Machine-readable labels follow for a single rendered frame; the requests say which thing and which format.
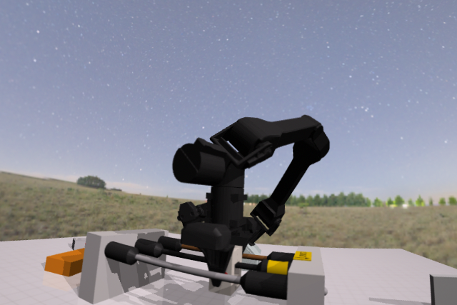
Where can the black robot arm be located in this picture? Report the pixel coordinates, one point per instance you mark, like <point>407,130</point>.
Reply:
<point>218,164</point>

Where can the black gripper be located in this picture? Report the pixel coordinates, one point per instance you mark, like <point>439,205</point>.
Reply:
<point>217,236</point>

